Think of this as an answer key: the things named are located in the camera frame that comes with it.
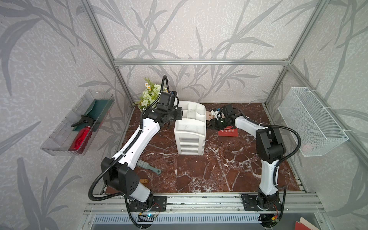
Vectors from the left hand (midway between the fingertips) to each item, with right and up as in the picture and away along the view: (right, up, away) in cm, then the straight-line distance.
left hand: (180, 111), depth 79 cm
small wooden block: (-20, -40, +1) cm, 45 cm away
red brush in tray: (-39, -12, -21) cm, 46 cm away
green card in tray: (-42, -2, -8) cm, 43 cm away
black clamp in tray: (-44, -4, -13) cm, 46 cm away
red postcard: (+34, -14, +25) cm, 44 cm away
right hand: (+17, -9, +16) cm, 25 cm away
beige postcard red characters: (+17, -3, +5) cm, 18 cm away
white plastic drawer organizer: (+6, -11, -1) cm, 12 cm away
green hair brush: (-22, -33, +7) cm, 40 cm away
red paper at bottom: (+57, -55, -13) cm, 80 cm away
